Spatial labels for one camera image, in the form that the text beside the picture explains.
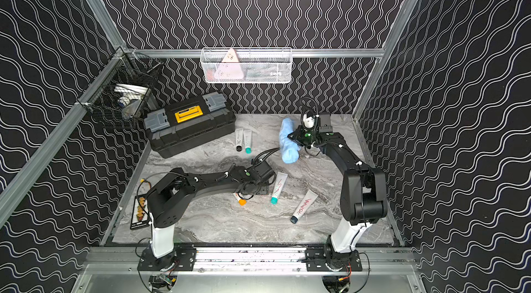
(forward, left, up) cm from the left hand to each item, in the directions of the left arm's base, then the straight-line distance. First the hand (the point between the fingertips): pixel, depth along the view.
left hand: (263, 186), depth 90 cm
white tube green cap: (+28, +10, -2) cm, 30 cm away
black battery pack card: (-16, +49, -2) cm, 51 cm away
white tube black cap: (+26, +15, -1) cm, 30 cm away
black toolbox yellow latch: (+22, +35, +14) cm, 43 cm away
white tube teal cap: (0, -7, 0) cm, 7 cm away
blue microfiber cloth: (+10, -10, +16) cm, 21 cm away
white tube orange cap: (-7, +9, -2) cm, 11 cm away
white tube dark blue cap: (-4, -20, -1) cm, 21 cm away
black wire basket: (+27, +65, +25) cm, 75 cm away
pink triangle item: (+39, +18, +32) cm, 54 cm away
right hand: (+19, -10, +14) cm, 25 cm away
